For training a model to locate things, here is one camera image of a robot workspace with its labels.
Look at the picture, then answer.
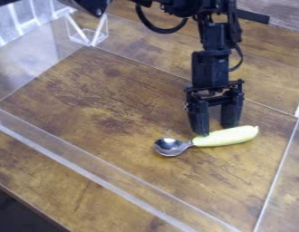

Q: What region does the clear acrylic enclosure wall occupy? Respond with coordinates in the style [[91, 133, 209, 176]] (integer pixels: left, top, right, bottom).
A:
[[0, 16, 299, 232]]

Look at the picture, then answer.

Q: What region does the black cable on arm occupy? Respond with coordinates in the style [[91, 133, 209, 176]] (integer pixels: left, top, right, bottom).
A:
[[134, 4, 189, 34]]

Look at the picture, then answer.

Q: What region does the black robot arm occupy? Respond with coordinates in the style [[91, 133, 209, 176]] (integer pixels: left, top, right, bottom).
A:
[[130, 0, 269, 136]]

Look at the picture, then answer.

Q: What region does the spoon with yellow handle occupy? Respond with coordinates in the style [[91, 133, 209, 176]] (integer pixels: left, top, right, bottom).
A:
[[153, 125, 258, 157]]

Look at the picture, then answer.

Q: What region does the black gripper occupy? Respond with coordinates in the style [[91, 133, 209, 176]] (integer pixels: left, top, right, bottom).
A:
[[185, 49, 244, 136]]

